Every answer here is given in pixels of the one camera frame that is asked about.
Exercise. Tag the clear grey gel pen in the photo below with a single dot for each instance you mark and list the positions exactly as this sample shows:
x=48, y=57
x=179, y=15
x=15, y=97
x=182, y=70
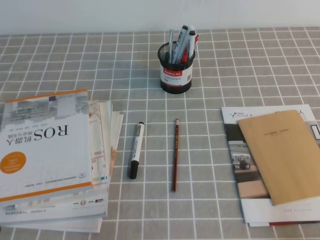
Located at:
x=170, y=44

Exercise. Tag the black mesh pen holder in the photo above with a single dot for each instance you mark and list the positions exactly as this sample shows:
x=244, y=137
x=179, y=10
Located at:
x=174, y=78

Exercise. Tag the red pen in holder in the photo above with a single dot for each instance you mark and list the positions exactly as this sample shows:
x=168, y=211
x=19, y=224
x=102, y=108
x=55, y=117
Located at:
x=184, y=57

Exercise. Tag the grey marker in holder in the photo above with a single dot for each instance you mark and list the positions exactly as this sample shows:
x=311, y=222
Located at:
x=179, y=42
x=189, y=40

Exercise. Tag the red black pencil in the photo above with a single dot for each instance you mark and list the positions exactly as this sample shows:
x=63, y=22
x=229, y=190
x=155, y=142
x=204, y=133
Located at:
x=175, y=157

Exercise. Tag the white marker black cap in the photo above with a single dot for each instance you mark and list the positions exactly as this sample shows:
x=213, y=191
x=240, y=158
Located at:
x=135, y=160

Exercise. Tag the white ROS book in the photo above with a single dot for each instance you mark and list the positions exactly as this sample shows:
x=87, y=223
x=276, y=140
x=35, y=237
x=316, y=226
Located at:
x=45, y=147

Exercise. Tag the lower stacked books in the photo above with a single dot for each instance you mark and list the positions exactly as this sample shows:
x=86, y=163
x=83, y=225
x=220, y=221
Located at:
x=82, y=211

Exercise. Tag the tan classic note notebook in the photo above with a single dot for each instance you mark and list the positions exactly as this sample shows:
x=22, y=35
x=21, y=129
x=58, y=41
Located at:
x=286, y=155

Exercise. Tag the white Agilex brochure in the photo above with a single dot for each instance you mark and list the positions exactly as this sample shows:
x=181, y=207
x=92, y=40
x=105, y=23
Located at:
x=256, y=204

